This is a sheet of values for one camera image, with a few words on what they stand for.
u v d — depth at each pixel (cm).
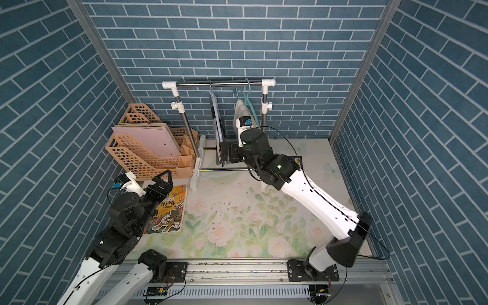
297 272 74
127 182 56
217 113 76
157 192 57
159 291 72
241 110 88
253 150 48
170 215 87
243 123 55
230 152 57
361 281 72
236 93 91
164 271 70
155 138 88
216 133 75
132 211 46
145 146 92
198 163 105
